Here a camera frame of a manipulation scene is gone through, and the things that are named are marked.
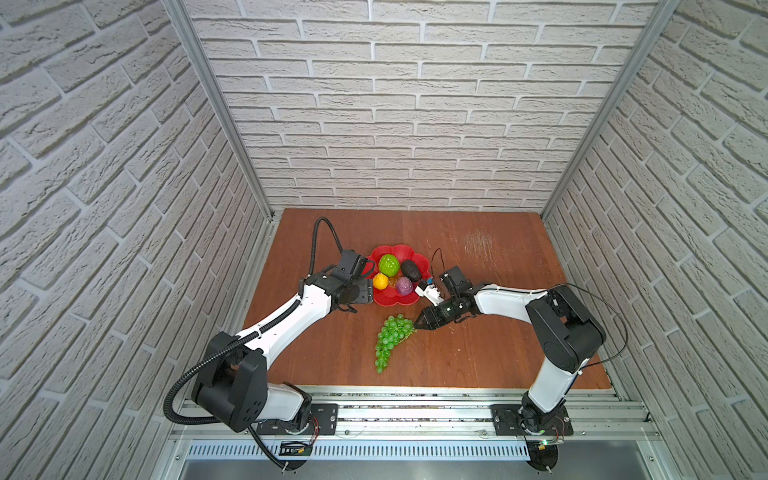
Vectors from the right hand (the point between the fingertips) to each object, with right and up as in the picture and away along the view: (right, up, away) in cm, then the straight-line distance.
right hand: (421, 322), depth 89 cm
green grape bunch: (-8, -1, -4) cm, 9 cm away
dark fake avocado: (-3, +15, +8) cm, 17 cm away
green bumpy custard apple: (-10, +17, +8) cm, 21 cm away
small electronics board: (-33, -27, -17) cm, 46 cm away
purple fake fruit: (-5, +10, +5) cm, 13 cm away
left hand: (-18, +11, -3) cm, 22 cm away
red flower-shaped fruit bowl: (-10, +7, +6) cm, 13 cm away
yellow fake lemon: (-13, +12, +6) cm, 19 cm away
